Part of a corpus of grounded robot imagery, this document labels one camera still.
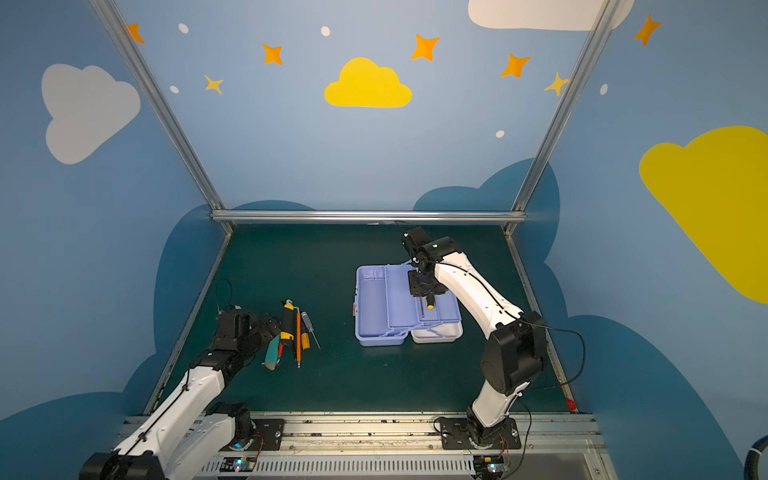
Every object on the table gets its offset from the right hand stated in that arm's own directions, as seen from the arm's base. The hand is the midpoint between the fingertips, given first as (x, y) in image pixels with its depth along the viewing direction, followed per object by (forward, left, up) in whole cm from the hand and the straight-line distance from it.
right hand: (427, 286), depth 85 cm
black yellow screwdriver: (-2, -1, -4) cm, 5 cm away
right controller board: (-40, -15, -16) cm, 46 cm away
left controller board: (-43, +46, -16) cm, 65 cm away
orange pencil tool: (-11, +39, -15) cm, 43 cm away
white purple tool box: (-6, +11, -6) cm, 14 cm away
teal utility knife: (-17, +45, -14) cm, 50 cm away
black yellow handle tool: (-11, +41, -12) cm, 44 cm away
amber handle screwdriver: (-13, +36, -14) cm, 41 cm away
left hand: (-11, +45, -9) cm, 47 cm away
